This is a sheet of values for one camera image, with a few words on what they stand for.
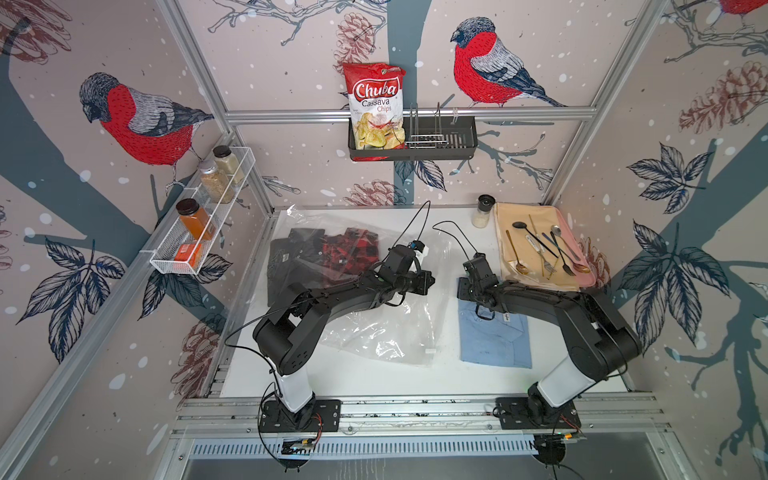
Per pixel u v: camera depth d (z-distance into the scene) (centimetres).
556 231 111
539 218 116
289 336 47
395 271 70
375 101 81
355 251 103
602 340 46
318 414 73
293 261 101
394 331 88
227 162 80
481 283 75
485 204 107
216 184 75
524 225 114
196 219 66
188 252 67
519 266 101
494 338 83
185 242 71
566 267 102
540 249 107
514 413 73
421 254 81
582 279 99
